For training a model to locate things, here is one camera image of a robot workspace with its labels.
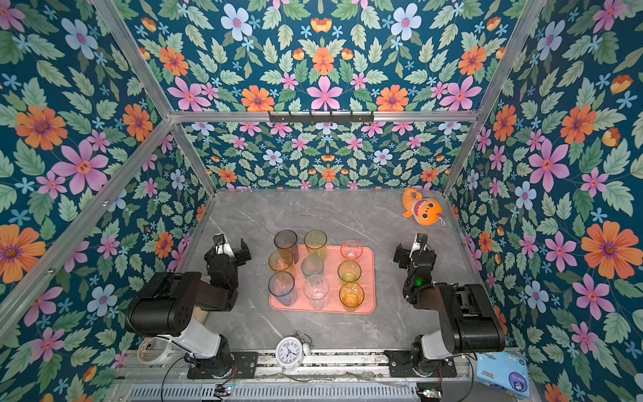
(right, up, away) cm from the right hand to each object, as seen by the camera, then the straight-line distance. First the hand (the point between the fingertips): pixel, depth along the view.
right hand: (420, 244), depth 92 cm
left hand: (-71, +1, -1) cm, 71 cm away
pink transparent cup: (-25, -2, +4) cm, 26 cm away
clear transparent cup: (-38, -13, -12) cm, 42 cm away
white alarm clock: (-45, -29, -18) cm, 57 cm away
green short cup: (-27, -9, -3) cm, 28 cm away
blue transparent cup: (-50, -13, -8) cm, 52 cm away
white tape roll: (-89, -32, -14) cm, 96 cm away
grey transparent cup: (-49, +2, -2) cm, 49 cm away
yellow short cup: (-26, -17, -6) cm, 32 cm away
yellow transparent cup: (-51, -5, -3) cm, 52 cm away
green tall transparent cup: (-39, +1, -6) cm, 39 cm away
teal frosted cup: (-40, -7, -3) cm, 41 cm away
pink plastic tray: (-32, -14, -4) cm, 35 cm away
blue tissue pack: (+15, -32, -24) cm, 43 cm away
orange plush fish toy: (+5, +12, +10) cm, 17 cm away
